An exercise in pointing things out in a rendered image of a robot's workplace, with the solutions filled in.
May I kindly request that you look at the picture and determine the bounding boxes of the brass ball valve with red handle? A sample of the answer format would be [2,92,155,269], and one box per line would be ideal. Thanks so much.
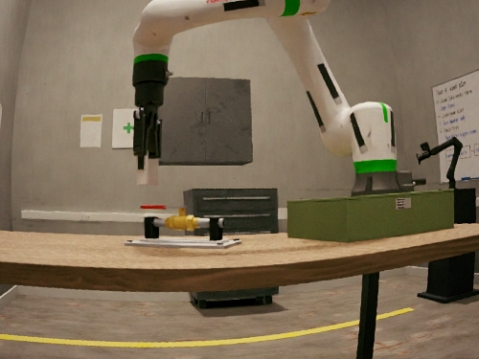
[139,204,229,244]

